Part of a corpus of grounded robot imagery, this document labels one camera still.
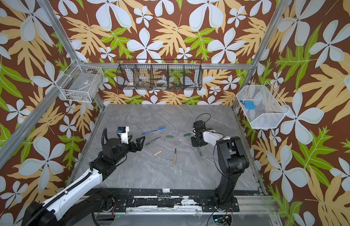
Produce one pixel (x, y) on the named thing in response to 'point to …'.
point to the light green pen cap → (185, 134)
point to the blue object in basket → (249, 104)
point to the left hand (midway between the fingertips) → (139, 135)
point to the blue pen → (148, 132)
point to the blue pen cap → (161, 128)
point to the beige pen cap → (158, 153)
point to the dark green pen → (149, 142)
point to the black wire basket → (160, 75)
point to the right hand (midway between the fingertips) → (195, 142)
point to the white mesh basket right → (263, 107)
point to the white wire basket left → (80, 82)
